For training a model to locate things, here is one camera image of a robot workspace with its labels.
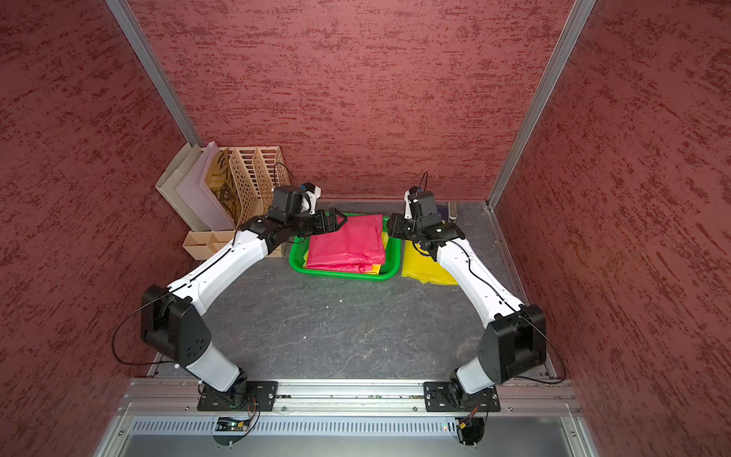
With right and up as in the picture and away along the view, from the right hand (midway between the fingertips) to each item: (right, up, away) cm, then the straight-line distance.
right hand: (393, 228), depth 83 cm
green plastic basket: (-1, -15, +14) cm, 21 cm away
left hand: (-18, +1, -1) cm, 18 cm away
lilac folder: (-61, +8, +5) cm, 62 cm away
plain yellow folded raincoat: (+13, -15, +20) cm, 28 cm away
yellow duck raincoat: (-5, -13, +9) cm, 17 cm away
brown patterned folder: (-61, +16, +16) cm, 65 cm away
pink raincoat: (-12, -7, +10) cm, 17 cm away
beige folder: (-69, +14, +1) cm, 70 cm away
